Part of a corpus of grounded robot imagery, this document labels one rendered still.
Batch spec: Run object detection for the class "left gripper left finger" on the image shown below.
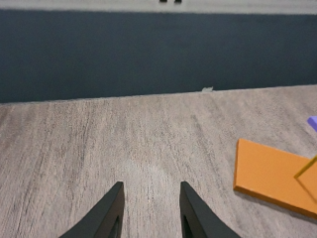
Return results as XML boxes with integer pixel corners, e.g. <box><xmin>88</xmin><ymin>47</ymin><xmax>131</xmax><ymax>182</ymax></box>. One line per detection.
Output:
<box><xmin>58</xmin><ymin>181</ymin><xmax>125</xmax><ymax>238</ymax></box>

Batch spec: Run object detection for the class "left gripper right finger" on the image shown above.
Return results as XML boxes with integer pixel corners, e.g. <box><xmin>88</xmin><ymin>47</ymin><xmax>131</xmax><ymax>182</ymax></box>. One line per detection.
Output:
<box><xmin>179</xmin><ymin>181</ymin><xmax>242</xmax><ymax>238</ymax></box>

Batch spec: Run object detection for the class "purple flat block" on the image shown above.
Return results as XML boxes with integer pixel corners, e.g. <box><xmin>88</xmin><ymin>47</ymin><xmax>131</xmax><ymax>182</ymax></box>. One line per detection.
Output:
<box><xmin>307</xmin><ymin>116</ymin><xmax>317</xmax><ymax>131</ymax></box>

